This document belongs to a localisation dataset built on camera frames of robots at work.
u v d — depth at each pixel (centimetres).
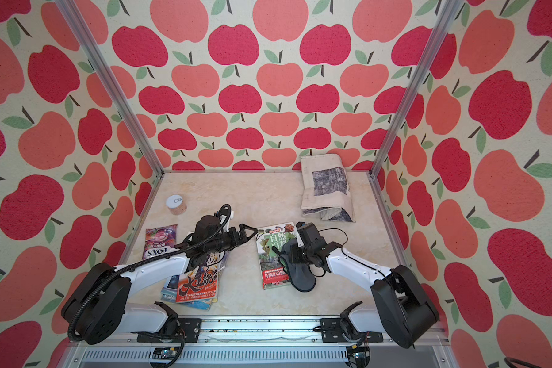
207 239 65
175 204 101
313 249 69
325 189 105
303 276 79
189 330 75
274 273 84
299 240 73
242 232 76
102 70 83
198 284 81
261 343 73
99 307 43
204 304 79
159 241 94
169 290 81
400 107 96
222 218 79
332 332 74
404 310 42
